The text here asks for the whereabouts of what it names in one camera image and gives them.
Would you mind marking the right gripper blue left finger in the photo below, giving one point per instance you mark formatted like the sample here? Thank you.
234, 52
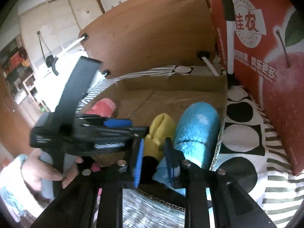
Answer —
95, 198

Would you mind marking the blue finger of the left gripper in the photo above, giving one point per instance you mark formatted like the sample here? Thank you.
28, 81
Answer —
110, 138
117, 123

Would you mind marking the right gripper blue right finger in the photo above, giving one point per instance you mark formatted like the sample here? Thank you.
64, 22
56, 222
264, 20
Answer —
232, 205

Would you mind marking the red pink sock roll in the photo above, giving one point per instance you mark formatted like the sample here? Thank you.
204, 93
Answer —
104, 108

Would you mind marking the yellow sock roll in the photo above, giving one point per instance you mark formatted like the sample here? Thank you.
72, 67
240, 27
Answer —
159, 132

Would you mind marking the light blue fluffy sock roll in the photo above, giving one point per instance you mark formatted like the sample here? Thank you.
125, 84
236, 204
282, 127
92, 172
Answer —
195, 134

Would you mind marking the magenta sock roll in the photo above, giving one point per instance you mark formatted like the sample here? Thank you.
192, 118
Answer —
95, 167

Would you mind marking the person's left hand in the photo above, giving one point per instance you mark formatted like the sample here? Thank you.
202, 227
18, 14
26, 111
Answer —
34, 170

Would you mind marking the teal cardboard tray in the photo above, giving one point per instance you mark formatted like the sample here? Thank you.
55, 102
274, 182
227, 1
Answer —
141, 99

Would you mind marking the striped black white bedsheet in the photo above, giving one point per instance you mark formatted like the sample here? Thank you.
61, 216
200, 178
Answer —
251, 152

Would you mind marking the white table leg left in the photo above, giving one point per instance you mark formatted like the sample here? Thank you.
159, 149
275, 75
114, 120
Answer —
51, 60

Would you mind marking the white table leg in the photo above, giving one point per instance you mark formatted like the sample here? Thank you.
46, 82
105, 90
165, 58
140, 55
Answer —
229, 16
51, 60

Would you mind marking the wooden folding table top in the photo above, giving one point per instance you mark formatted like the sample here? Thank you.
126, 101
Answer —
139, 35

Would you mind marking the white table leg right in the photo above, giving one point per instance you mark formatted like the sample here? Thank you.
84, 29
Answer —
229, 16

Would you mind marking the red apple cardboard box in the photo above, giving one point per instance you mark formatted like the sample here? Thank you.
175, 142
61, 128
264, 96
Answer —
268, 61

